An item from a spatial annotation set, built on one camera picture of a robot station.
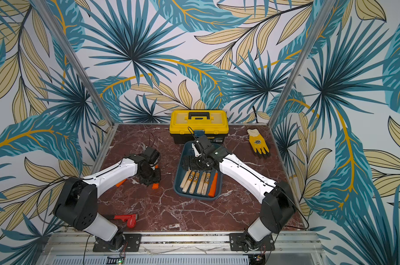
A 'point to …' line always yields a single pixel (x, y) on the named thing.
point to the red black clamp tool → (130, 219)
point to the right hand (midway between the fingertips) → (190, 164)
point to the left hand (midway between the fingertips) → (157, 183)
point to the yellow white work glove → (257, 142)
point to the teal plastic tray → (187, 150)
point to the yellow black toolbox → (214, 123)
